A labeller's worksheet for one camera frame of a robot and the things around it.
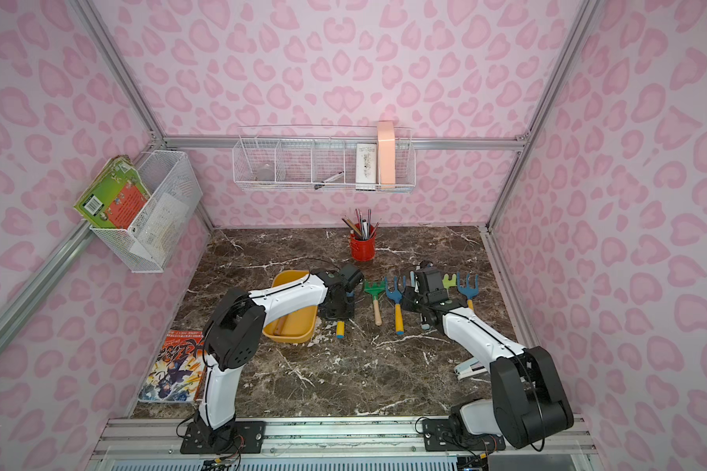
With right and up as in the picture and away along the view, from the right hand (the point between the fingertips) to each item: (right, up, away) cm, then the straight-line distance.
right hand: (406, 292), depth 90 cm
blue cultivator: (-20, -11, 0) cm, 23 cm away
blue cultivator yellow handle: (-2, -2, +10) cm, 11 cm away
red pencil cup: (-14, +13, +19) cm, 26 cm away
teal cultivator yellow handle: (+23, -1, +10) cm, 25 cm away
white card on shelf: (-13, +39, +1) cm, 41 cm away
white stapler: (+16, -20, -8) cm, 27 cm away
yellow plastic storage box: (-33, -10, -2) cm, 35 cm away
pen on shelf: (-24, +36, +5) cm, 44 cm away
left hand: (-18, -7, +4) cm, 20 cm away
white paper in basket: (-70, +19, -8) cm, 73 cm away
